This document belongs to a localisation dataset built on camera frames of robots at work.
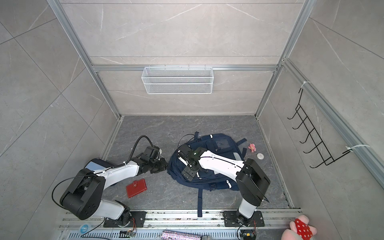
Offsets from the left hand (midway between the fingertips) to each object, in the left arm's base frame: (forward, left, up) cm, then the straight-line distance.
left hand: (169, 163), depth 90 cm
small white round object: (+4, -59, -2) cm, 59 cm away
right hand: (-4, -15, +3) cm, 16 cm away
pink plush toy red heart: (-36, -62, +4) cm, 72 cm away
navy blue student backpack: (-11, -21, +2) cm, 24 cm away
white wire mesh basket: (+49, -6, +26) cm, 56 cm away
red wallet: (-13, +18, -3) cm, 22 cm away
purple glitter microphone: (-36, -4, 0) cm, 36 cm away
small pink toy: (+10, -55, -1) cm, 56 cm away
